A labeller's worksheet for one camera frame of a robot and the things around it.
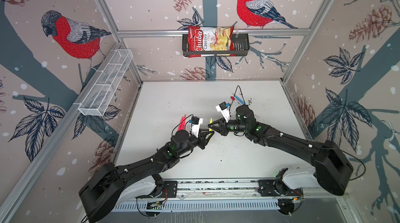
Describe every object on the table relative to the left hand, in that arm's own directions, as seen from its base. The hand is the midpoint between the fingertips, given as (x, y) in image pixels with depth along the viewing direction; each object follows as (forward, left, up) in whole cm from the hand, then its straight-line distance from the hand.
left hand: (212, 133), depth 74 cm
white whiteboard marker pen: (+31, -19, -17) cm, 40 cm away
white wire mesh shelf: (+11, +54, +12) cm, 57 cm away
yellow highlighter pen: (+5, +1, +3) cm, 6 cm away
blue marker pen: (+34, -22, -18) cm, 44 cm away
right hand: (+2, +3, 0) cm, 3 cm away
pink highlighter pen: (+14, +19, -18) cm, 30 cm away
